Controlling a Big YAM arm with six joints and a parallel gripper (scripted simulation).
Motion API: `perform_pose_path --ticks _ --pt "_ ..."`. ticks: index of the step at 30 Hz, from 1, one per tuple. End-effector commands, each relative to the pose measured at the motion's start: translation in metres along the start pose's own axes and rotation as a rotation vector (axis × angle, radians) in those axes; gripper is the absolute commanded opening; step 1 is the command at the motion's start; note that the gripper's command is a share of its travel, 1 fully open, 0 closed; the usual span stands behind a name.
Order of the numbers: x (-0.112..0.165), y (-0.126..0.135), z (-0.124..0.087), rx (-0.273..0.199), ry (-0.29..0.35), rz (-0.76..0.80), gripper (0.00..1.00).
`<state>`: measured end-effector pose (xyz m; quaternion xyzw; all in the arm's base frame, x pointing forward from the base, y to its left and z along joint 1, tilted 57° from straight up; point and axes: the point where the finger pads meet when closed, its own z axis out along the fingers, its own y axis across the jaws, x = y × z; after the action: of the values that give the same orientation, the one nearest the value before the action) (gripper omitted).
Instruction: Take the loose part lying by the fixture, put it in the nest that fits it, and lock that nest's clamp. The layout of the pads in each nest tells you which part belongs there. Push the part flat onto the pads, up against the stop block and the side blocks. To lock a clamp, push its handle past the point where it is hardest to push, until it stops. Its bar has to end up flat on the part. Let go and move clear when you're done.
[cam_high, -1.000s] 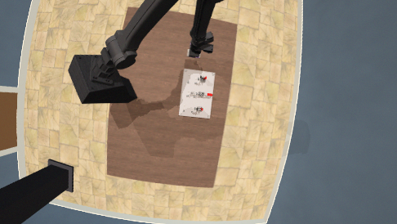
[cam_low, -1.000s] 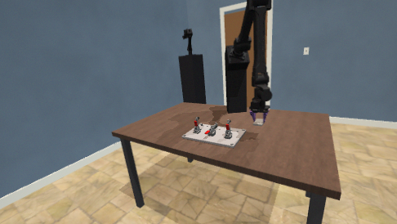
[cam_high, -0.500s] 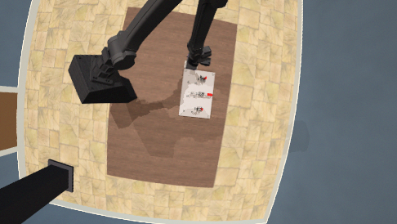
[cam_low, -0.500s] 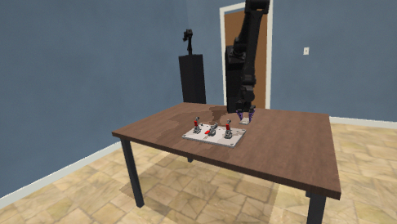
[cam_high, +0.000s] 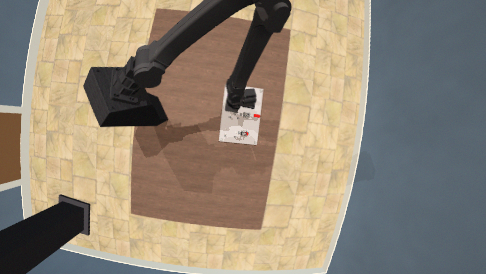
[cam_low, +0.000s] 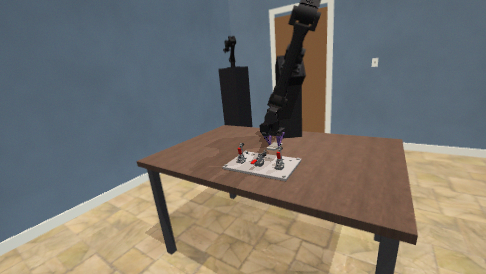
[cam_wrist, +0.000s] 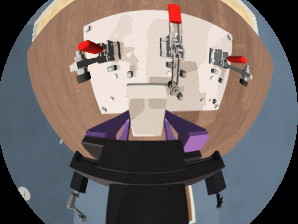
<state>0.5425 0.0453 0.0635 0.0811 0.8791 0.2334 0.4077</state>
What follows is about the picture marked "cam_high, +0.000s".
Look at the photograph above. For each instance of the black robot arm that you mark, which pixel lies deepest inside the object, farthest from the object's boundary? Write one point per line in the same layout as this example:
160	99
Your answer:
269	14

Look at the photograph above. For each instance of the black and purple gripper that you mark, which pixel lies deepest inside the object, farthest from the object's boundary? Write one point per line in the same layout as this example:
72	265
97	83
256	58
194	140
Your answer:
228	107

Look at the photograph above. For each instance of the toggle clamp with red handle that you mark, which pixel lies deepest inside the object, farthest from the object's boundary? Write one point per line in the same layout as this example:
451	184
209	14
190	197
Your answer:
247	115

